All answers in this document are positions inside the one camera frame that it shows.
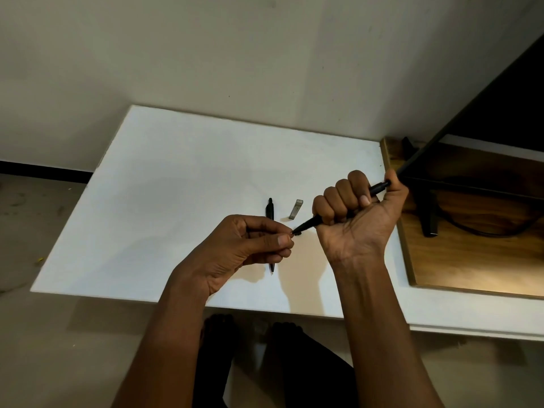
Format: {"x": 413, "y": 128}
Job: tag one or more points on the black television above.
{"x": 501, "y": 101}

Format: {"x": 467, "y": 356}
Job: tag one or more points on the black mechanical pencil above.
{"x": 269, "y": 206}
{"x": 308, "y": 224}

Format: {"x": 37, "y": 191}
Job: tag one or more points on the person's black trousers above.
{"x": 310, "y": 369}

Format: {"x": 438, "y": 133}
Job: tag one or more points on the person's right forearm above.
{"x": 382, "y": 344}

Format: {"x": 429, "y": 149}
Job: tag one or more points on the grey lead refill case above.
{"x": 296, "y": 209}

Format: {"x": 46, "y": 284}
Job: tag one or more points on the black skirting board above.
{"x": 46, "y": 171}

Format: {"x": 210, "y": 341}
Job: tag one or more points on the person's right hand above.
{"x": 361, "y": 231}

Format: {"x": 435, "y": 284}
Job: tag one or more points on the black television foot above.
{"x": 430, "y": 225}

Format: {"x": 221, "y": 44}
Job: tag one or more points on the person's left hand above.
{"x": 221, "y": 254}

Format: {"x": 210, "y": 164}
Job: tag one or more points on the brown wooden board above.
{"x": 471, "y": 267}

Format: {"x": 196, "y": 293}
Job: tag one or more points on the person's left forearm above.
{"x": 157, "y": 352}

